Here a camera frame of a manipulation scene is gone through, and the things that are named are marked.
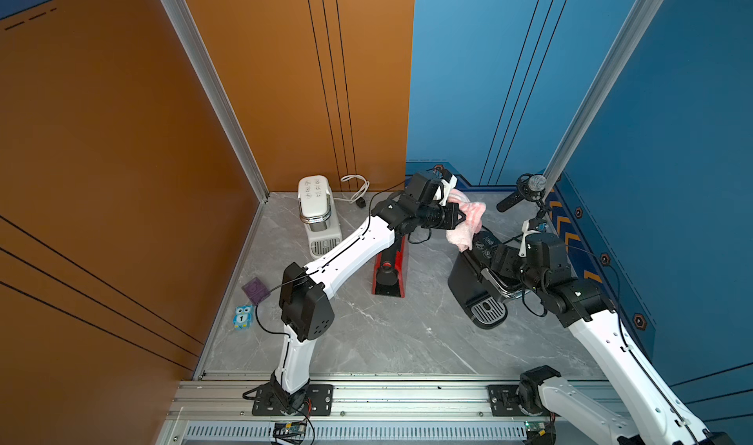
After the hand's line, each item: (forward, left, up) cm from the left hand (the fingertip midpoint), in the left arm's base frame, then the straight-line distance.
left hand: (467, 214), depth 76 cm
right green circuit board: (-43, -17, -31) cm, 55 cm away
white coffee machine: (+6, +41, -6) cm, 42 cm away
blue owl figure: (-17, +64, -28) cm, 72 cm away
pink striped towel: (-6, +2, -2) cm, 6 cm away
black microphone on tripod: (+15, -23, -5) cm, 28 cm away
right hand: (-8, -9, -6) cm, 14 cm away
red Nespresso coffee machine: (-11, +20, -11) cm, 25 cm away
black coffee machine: (-17, -3, -8) cm, 19 cm away
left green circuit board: (-44, +44, -31) cm, 70 cm away
